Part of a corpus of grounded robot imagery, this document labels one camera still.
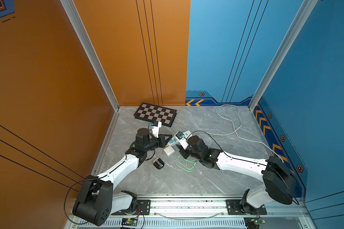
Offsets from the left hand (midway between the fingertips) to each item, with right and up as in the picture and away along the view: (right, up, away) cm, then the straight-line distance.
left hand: (172, 135), depth 81 cm
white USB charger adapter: (-2, -11, +10) cm, 16 cm away
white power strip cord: (+45, -1, +21) cm, 50 cm away
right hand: (+4, -5, +1) cm, 6 cm away
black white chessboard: (-18, +14, +31) cm, 38 cm away
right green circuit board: (+40, -43, -10) cm, 60 cm away
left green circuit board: (-22, -43, -9) cm, 49 cm away
